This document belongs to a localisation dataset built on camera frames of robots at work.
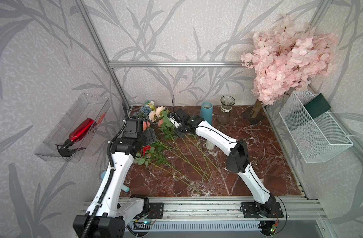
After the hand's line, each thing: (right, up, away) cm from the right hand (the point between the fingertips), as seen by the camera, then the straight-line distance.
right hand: (178, 127), depth 91 cm
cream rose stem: (+8, -10, +10) cm, 16 cm away
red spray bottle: (-43, -7, -33) cm, 54 cm away
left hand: (-15, -3, -15) cm, 21 cm away
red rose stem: (-21, -17, -4) cm, 27 cm away
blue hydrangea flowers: (-25, +9, +8) cm, 28 cm away
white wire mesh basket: (+63, -3, -29) cm, 69 cm away
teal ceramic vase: (+18, +10, +2) cm, 21 cm away
